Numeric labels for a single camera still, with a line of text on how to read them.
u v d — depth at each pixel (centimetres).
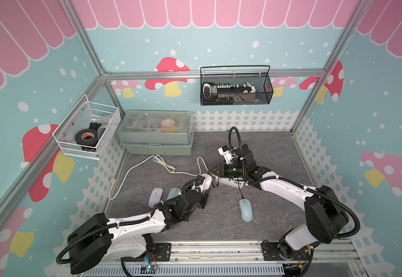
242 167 66
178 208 61
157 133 101
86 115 81
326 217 44
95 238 41
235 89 89
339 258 73
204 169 99
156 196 89
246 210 84
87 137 71
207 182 79
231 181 74
